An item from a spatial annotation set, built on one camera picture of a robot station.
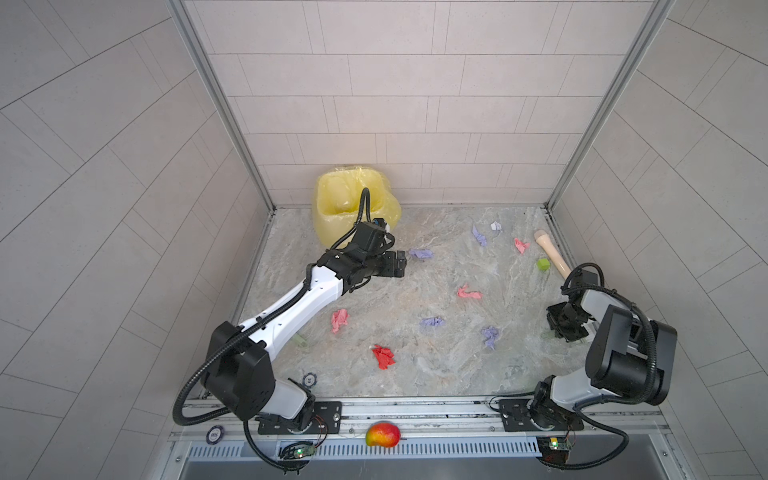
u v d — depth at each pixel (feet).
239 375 1.31
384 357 2.59
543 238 3.40
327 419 2.32
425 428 2.32
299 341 2.65
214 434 2.24
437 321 2.84
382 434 2.16
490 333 2.75
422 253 3.34
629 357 1.45
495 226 3.57
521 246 3.43
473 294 3.00
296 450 2.15
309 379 2.53
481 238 3.48
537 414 2.20
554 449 2.23
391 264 2.29
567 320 2.42
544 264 3.25
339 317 2.84
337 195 3.06
